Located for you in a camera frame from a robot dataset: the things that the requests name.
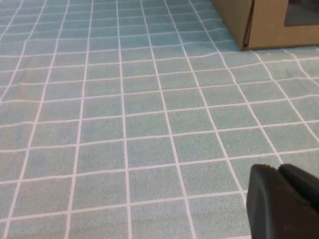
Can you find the cyan checkered tablecloth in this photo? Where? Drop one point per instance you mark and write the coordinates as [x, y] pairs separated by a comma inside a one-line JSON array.
[[141, 119]]

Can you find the brown cardboard shoebox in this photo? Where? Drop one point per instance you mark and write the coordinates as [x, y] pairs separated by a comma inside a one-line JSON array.
[[268, 24]]

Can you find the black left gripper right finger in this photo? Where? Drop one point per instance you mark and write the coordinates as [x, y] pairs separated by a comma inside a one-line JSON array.
[[303, 182]]

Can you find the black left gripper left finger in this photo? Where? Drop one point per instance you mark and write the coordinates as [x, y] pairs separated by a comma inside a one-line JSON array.
[[276, 210]]

